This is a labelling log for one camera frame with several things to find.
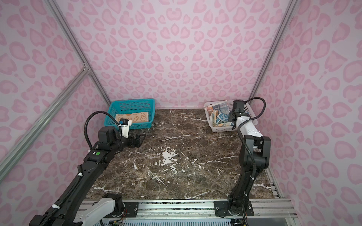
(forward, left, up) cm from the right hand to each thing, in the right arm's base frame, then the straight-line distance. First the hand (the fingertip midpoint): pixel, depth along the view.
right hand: (240, 116), depth 96 cm
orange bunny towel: (+8, +78, -12) cm, 79 cm away
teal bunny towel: (+7, +9, -9) cm, 14 cm away
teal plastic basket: (+17, +84, -9) cm, 87 cm away
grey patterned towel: (+16, +7, -9) cm, 20 cm away
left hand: (-21, +61, +10) cm, 66 cm away
